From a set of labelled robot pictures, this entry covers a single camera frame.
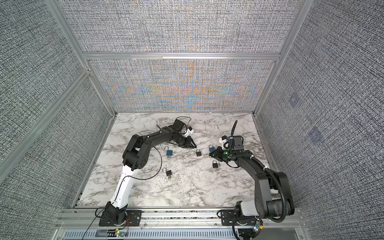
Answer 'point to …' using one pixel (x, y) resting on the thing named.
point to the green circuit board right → (257, 226)
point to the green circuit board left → (120, 234)
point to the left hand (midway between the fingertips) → (195, 147)
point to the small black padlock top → (198, 153)
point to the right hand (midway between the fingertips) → (210, 153)
